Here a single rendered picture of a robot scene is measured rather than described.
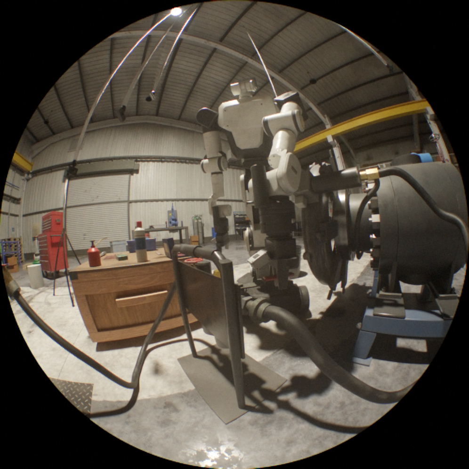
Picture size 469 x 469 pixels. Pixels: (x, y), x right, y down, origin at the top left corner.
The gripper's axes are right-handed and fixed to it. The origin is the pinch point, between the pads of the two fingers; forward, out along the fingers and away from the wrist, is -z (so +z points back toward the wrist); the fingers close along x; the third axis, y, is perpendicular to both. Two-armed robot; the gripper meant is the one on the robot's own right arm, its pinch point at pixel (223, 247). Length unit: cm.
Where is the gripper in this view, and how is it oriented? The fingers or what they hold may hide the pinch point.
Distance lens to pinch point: 94.9
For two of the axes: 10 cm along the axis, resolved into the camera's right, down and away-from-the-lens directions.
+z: -0.7, -9.5, -3.1
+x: -3.5, 3.1, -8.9
